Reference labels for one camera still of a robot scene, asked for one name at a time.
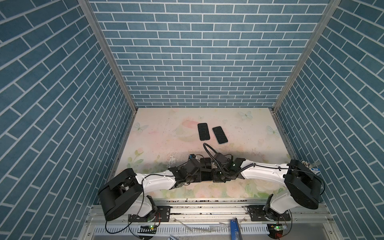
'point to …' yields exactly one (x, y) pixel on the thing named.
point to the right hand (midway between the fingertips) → (209, 178)
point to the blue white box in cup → (315, 169)
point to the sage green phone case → (219, 135)
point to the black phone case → (203, 131)
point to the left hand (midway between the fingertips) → (203, 176)
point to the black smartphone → (206, 175)
